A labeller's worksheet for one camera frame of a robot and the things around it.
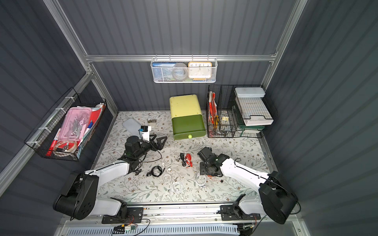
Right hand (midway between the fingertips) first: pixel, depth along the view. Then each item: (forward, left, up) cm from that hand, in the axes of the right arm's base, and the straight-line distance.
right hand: (207, 168), depth 85 cm
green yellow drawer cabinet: (+35, +14, +18) cm, 42 cm away
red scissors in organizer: (+52, -7, 0) cm, 53 cm away
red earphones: (-6, -8, -4) cm, 11 cm away
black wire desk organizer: (+37, -23, +11) cm, 45 cm away
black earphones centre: (+9, +15, -3) cm, 18 cm away
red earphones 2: (+8, +12, -4) cm, 15 cm away
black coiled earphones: (-1, +33, -3) cm, 33 cm away
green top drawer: (+22, +11, +11) cm, 27 cm away
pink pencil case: (+11, +67, +28) cm, 73 cm away
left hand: (+14, +26, +12) cm, 32 cm away
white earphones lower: (-9, +17, -4) cm, 20 cm away
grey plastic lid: (+34, +55, -3) cm, 64 cm away
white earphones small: (+1, +23, -4) cm, 23 cm away
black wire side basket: (-1, +72, +31) cm, 78 cm away
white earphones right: (-5, +4, -5) cm, 8 cm away
